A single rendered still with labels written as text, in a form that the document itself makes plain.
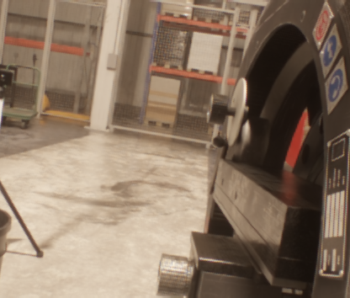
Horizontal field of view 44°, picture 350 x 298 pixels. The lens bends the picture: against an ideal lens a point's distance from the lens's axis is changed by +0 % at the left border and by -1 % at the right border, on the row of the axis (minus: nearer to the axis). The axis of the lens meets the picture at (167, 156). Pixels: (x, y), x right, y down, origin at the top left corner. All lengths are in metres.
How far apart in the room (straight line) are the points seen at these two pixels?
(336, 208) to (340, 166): 0.03
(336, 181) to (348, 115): 0.05
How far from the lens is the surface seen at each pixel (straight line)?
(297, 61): 0.68
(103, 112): 7.97
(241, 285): 0.42
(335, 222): 0.32
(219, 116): 0.70
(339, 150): 0.33
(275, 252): 0.38
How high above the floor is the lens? 0.76
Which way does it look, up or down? 7 degrees down
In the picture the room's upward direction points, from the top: 9 degrees clockwise
